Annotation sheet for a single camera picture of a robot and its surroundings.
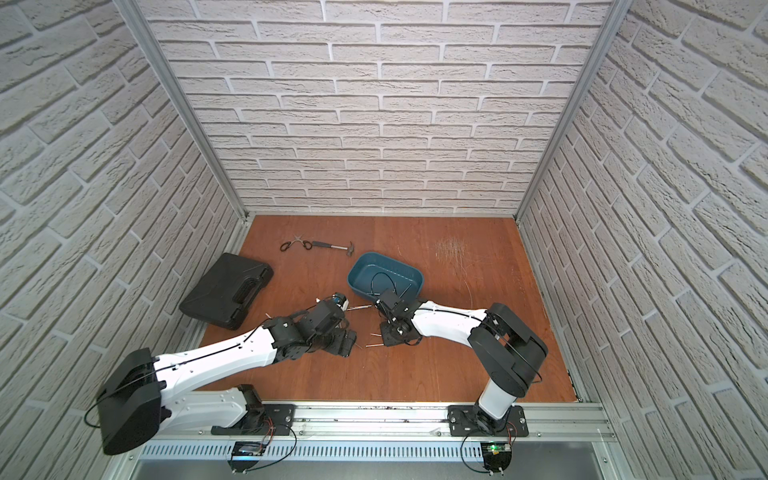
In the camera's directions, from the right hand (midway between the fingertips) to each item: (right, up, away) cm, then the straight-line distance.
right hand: (395, 335), depth 89 cm
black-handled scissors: (-41, +27, +21) cm, 54 cm away
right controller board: (+25, -23, -19) cm, 39 cm away
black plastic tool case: (-54, +13, +3) cm, 55 cm away
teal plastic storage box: (-8, +18, +12) cm, 23 cm away
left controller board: (-37, -24, -17) cm, 47 cm away
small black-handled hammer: (-17, +26, +20) cm, 37 cm away
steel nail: (-12, +8, +5) cm, 15 cm away
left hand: (-13, +3, -7) cm, 15 cm away
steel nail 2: (-6, -2, -3) cm, 7 cm away
